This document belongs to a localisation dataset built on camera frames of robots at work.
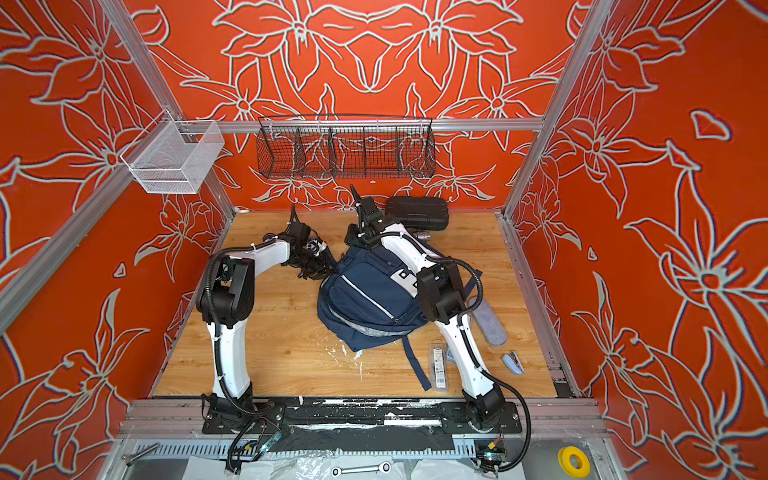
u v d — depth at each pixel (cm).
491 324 85
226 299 56
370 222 79
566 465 66
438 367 79
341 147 101
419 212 111
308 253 92
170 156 90
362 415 74
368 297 89
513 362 80
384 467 67
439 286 63
